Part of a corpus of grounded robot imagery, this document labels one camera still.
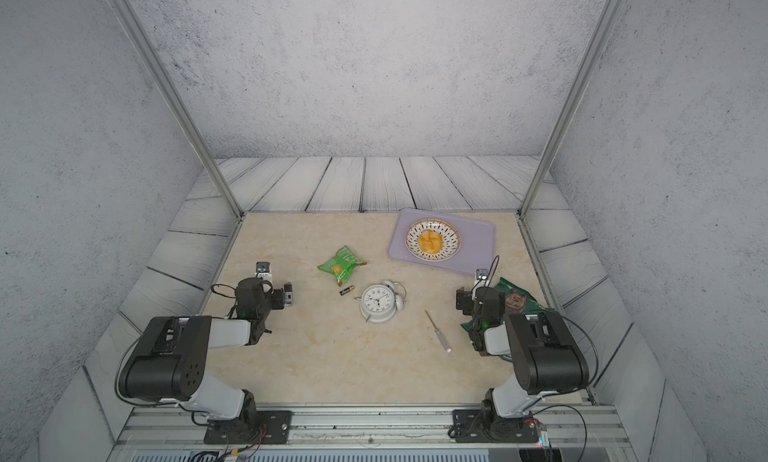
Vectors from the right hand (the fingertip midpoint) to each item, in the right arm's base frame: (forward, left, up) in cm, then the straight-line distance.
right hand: (482, 287), depth 94 cm
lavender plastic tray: (+23, -4, -6) cm, 24 cm away
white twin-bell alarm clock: (-6, +32, +1) cm, 32 cm away
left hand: (+1, +64, +2) cm, 64 cm away
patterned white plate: (+19, +14, 0) cm, 24 cm away
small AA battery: (+1, +43, -3) cm, 43 cm away
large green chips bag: (-4, -10, -3) cm, 11 cm away
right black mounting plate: (-38, +7, +5) cm, 39 cm away
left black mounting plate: (-38, +59, 0) cm, 70 cm away
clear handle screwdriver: (-14, +14, -4) cm, 20 cm away
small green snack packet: (+7, +44, +2) cm, 45 cm away
